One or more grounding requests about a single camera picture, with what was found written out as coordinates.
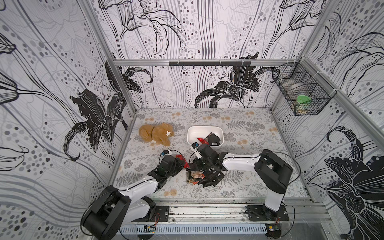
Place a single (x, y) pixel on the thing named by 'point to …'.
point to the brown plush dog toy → (160, 133)
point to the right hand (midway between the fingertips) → (194, 160)
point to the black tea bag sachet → (212, 139)
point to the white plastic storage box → (194, 132)
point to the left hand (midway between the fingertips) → (187, 164)
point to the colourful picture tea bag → (195, 176)
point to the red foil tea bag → (202, 141)
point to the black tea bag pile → (213, 175)
